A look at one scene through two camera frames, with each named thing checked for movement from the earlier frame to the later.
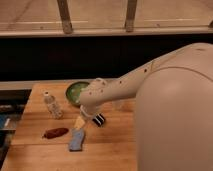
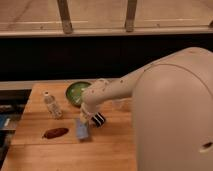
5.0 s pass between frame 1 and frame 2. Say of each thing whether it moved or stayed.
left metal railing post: stayed
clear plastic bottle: stayed
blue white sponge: moved
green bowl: stayed
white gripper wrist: moved
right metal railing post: stayed
